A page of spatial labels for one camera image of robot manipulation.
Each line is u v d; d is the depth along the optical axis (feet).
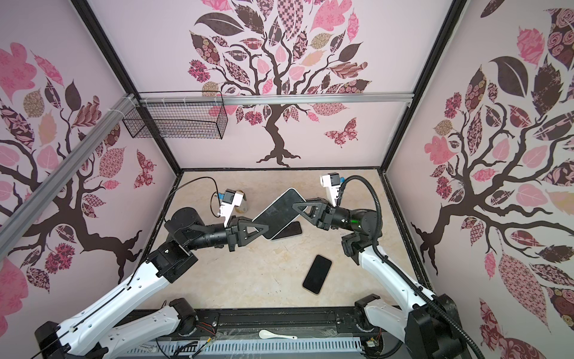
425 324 1.28
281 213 1.84
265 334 2.33
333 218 1.77
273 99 3.05
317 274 2.75
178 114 3.11
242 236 1.80
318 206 1.81
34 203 1.77
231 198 1.75
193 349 2.37
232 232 1.68
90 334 1.30
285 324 2.48
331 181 1.82
